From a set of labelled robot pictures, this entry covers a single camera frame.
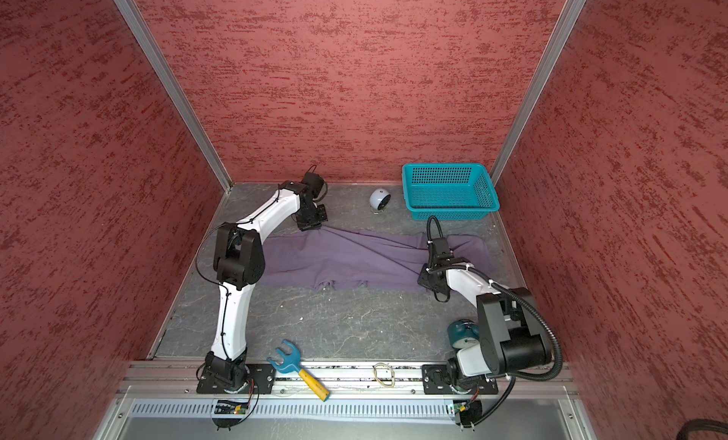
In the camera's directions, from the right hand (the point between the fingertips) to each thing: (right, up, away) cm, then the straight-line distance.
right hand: (427, 286), depth 92 cm
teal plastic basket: (+20, +34, +27) cm, 47 cm away
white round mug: (-16, +30, +14) cm, 37 cm away
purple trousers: (-24, +8, +3) cm, 26 cm away
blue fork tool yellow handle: (-40, -16, -17) cm, 47 cm away
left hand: (-37, +19, +7) cm, 42 cm away
